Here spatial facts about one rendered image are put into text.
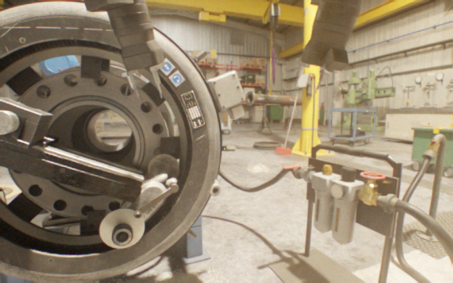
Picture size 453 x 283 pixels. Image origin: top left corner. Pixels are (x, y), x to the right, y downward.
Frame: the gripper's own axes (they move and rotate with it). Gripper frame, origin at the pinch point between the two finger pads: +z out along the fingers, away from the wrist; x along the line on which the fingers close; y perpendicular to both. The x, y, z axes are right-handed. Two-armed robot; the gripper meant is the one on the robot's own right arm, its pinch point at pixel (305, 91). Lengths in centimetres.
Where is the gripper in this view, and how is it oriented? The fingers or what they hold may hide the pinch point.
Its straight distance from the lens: 54.2
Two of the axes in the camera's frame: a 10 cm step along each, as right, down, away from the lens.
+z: -1.6, 8.6, 4.9
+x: 9.8, 1.0, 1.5
